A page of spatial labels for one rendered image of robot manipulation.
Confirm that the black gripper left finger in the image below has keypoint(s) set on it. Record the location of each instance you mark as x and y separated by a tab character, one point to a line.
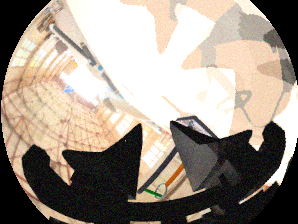
120	162

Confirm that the orange handle with grey tip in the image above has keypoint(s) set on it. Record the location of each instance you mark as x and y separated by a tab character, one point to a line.
175	174

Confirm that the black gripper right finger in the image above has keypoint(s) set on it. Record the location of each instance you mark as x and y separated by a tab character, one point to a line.
201	153

